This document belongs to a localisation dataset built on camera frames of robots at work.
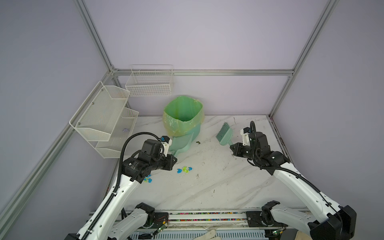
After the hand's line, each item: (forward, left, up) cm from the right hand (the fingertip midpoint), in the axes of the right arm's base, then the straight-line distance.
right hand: (229, 146), depth 77 cm
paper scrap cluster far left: (-11, +47, -19) cm, 52 cm away
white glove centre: (-37, +11, -22) cm, 44 cm away
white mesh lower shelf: (+16, +64, -5) cm, 67 cm away
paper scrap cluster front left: (-4, +26, -20) cm, 33 cm away
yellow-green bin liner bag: (+35, +29, -12) cm, 47 cm away
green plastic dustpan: (+4, +27, -4) cm, 27 cm away
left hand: (-10, +29, +1) cm, 30 cm away
